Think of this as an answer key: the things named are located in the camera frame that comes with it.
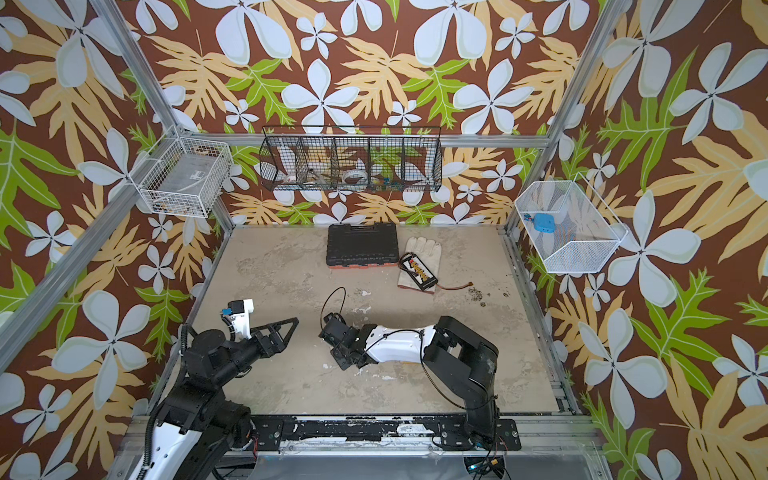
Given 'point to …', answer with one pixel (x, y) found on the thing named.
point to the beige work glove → (428, 253)
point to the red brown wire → (457, 288)
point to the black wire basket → (353, 159)
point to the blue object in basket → (544, 223)
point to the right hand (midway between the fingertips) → (342, 350)
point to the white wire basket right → (567, 226)
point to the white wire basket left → (182, 176)
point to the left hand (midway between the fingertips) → (288, 320)
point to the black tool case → (362, 246)
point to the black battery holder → (420, 273)
